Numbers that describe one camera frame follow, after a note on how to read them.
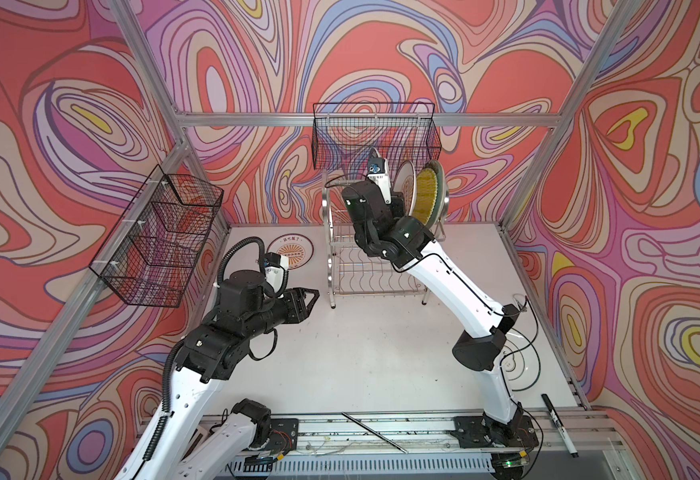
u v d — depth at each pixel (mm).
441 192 697
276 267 575
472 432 734
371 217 499
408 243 481
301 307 575
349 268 1013
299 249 1113
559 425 736
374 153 967
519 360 848
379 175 566
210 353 427
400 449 712
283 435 728
